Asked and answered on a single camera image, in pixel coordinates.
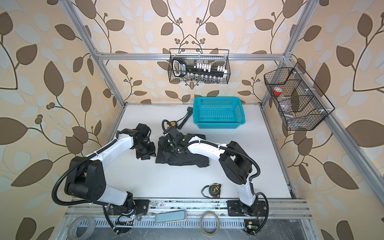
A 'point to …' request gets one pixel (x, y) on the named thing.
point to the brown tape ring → (218, 223)
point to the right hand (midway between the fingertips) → (161, 151)
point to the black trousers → (165, 153)
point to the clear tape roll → (72, 233)
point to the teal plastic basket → (218, 112)
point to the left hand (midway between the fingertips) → (155, 154)
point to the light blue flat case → (170, 216)
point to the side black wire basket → (301, 104)
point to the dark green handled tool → (189, 111)
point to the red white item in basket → (277, 91)
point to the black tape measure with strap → (214, 190)
